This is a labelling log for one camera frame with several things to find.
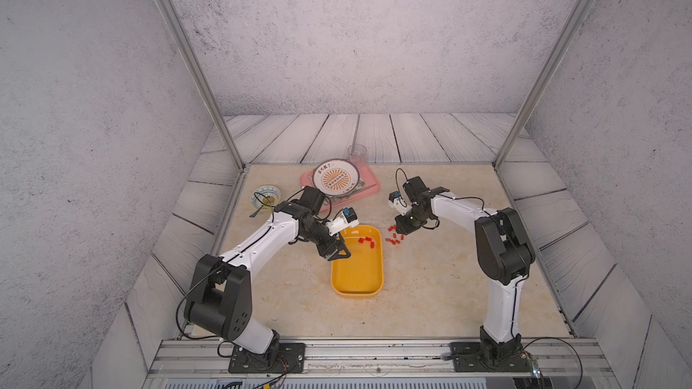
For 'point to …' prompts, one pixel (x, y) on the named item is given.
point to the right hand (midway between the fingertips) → (401, 227)
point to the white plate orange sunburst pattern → (336, 177)
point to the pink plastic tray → (367, 185)
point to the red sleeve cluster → (368, 239)
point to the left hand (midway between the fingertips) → (346, 246)
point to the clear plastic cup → (357, 155)
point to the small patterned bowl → (265, 197)
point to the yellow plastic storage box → (360, 275)
